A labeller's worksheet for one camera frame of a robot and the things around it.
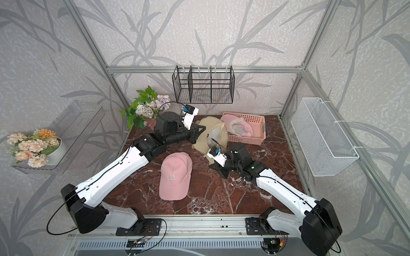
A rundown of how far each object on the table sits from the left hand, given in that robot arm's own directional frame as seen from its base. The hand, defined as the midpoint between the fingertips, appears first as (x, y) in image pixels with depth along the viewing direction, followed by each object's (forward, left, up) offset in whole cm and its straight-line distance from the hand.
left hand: (204, 127), depth 69 cm
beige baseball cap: (+2, -5, -9) cm, 10 cm away
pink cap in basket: (+28, -21, -31) cm, 46 cm away
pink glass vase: (+15, +31, -14) cm, 37 cm away
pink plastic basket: (+31, -36, -32) cm, 57 cm away
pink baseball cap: (-8, +16, -27) cm, 32 cm away
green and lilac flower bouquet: (+17, +32, -5) cm, 37 cm away
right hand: (-9, -3, -18) cm, 20 cm away
